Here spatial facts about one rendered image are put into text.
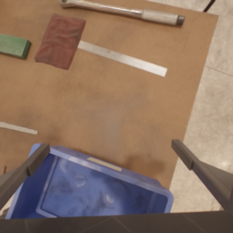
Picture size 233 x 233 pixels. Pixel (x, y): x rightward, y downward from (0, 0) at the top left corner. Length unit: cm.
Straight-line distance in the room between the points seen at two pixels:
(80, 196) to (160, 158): 27
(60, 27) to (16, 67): 23
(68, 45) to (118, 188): 51
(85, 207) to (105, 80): 40
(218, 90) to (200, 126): 25
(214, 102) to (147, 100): 65
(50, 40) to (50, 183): 49
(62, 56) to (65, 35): 8
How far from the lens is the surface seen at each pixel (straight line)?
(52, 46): 69
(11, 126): 69
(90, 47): 65
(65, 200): 50
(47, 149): 17
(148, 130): 55
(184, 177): 108
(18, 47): 74
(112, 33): 67
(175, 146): 16
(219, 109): 115
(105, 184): 46
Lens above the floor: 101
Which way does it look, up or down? 80 degrees down
